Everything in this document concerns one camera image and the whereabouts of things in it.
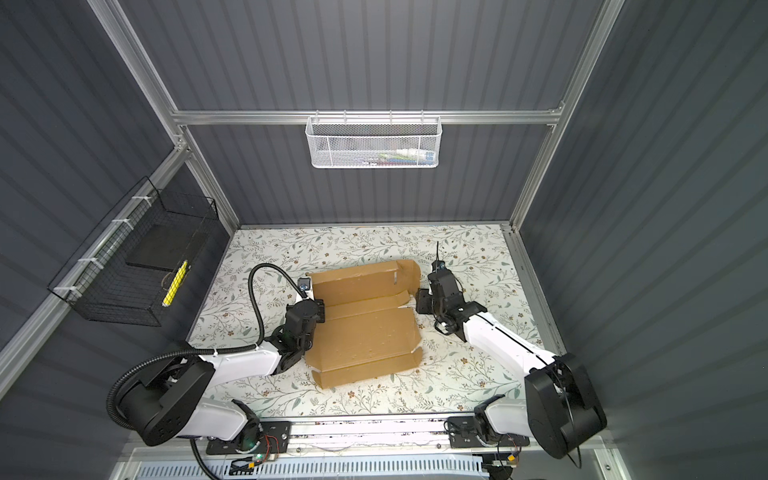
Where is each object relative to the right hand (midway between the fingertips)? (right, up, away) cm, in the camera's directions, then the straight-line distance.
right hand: (426, 296), depth 88 cm
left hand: (-34, +1, +1) cm, 34 cm away
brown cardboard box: (-18, -11, +3) cm, 21 cm away
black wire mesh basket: (-75, +8, -16) cm, 77 cm away
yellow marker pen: (-62, +2, -20) cm, 65 cm away
